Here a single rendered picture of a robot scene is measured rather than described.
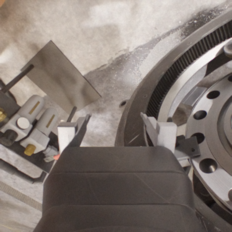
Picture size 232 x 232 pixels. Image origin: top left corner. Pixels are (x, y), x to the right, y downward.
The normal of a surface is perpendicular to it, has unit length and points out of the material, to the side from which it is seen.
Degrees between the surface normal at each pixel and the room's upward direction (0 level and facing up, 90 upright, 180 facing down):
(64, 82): 0
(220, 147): 90
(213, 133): 90
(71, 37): 0
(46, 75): 0
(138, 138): 90
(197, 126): 90
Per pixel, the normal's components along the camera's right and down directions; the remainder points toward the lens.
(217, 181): -0.59, -0.65
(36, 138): 0.80, -0.39
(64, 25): -0.11, 0.65
